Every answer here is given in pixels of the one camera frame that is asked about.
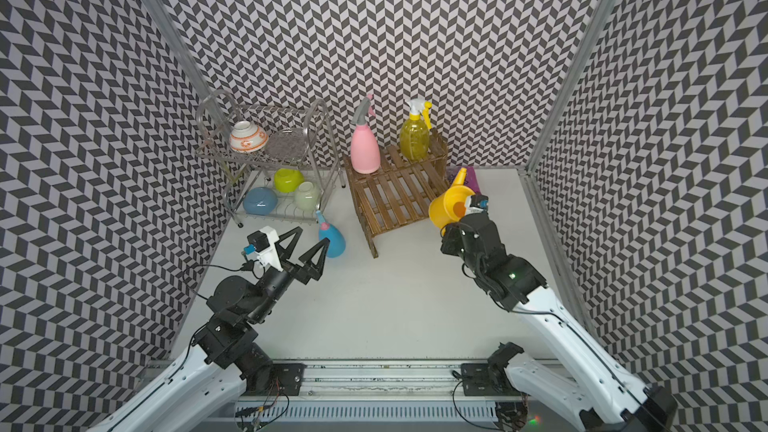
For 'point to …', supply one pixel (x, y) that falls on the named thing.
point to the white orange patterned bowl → (247, 137)
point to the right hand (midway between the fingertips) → (448, 233)
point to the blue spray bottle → (327, 230)
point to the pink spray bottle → (365, 154)
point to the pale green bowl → (307, 196)
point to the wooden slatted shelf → (401, 190)
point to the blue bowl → (260, 201)
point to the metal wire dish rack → (282, 161)
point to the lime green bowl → (287, 180)
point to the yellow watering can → (451, 207)
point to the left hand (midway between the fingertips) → (315, 238)
